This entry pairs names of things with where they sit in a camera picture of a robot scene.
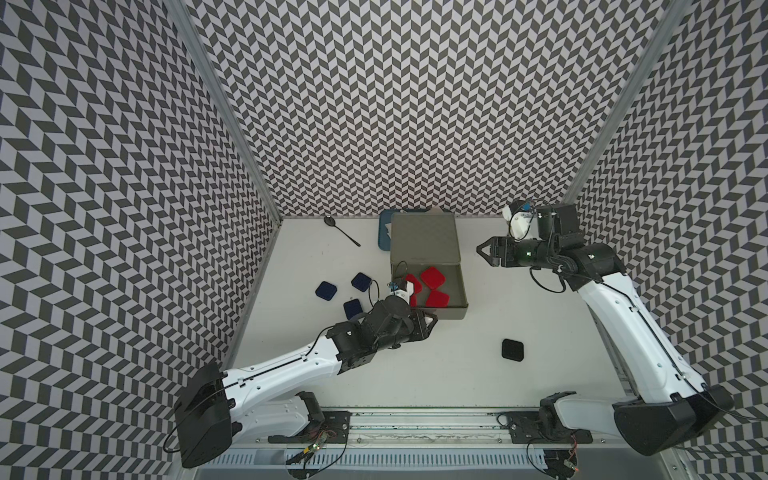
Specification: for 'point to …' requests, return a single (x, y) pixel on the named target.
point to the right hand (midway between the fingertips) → (490, 254)
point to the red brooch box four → (417, 285)
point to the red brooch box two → (437, 299)
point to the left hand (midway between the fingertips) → (433, 323)
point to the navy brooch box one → (326, 290)
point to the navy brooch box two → (361, 281)
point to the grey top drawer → (453, 286)
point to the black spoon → (331, 222)
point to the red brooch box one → (433, 278)
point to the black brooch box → (512, 350)
